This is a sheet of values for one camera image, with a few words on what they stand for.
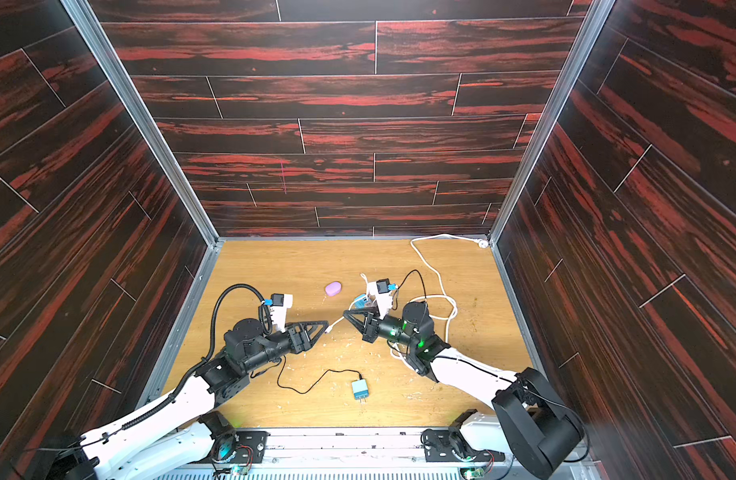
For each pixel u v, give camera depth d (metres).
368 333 0.68
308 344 0.65
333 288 1.03
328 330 0.72
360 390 0.82
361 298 1.01
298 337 0.65
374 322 0.67
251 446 0.73
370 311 0.70
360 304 0.99
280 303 0.69
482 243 1.15
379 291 0.69
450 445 0.65
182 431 0.60
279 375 0.86
